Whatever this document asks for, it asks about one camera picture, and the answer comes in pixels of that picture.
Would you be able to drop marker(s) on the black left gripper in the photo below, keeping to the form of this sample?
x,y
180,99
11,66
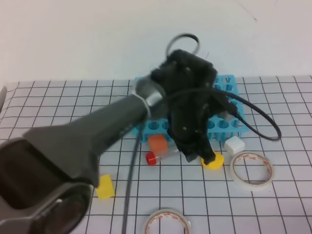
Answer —
x,y
186,79

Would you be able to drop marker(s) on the red capped test tube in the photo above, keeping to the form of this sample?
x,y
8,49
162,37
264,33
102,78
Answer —
x,y
153,157

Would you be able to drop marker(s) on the blue test tube rack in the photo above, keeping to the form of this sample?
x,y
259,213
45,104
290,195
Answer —
x,y
218,128

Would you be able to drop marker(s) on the yellow rubber duck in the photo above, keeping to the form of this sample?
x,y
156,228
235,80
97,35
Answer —
x,y
215,164

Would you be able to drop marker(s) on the white foam cube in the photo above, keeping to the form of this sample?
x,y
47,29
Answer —
x,y
234,145

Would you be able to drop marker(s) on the orange foam cube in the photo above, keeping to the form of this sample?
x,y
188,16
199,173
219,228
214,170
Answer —
x,y
158,143

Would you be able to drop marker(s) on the white tape roll right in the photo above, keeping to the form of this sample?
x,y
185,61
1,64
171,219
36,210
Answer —
x,y
252,186

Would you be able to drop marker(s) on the white tape roll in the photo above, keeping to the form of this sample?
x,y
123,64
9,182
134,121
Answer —
x,y
252,186
164,213

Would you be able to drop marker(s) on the white tape roll front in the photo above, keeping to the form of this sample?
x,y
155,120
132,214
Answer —
x,y
164,213

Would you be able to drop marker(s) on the yellow foam cube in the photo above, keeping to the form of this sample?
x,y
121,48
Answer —
x,y
105,189

